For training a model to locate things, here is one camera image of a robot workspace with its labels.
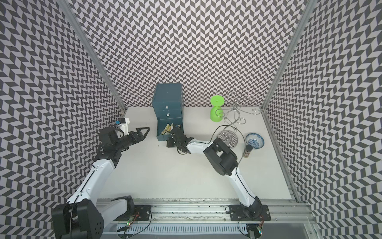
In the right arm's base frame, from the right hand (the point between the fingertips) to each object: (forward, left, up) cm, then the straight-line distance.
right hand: (168, 141), depth 98 cm
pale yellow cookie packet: (+9, +4, 0) cm, 9 cm away
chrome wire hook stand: (+2, -39, +24) cm, 46 cm away
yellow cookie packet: (+10, +1, +2) cm, 10 cm away
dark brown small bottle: (-9, -50, +6) cm, 51 cm away
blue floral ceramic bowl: (+1, -58, -1) cm, 58 cm away
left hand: (-5, +9, +19) cm, 22 cm away
